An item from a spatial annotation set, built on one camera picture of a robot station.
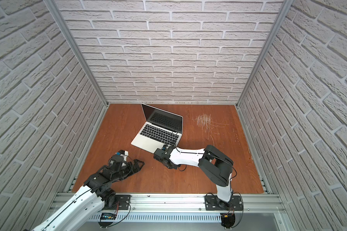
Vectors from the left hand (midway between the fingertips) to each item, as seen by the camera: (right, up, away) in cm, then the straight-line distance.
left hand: (139, 162), depth 81 cm
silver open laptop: (+10, +18, +22) cm, 30 cm away
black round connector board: (+47, -26, -10) cm, 55 cm away
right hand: (+24, +3, +6) cm, 25 cm away
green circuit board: (-14, -25, -9) cm, 30 cm away
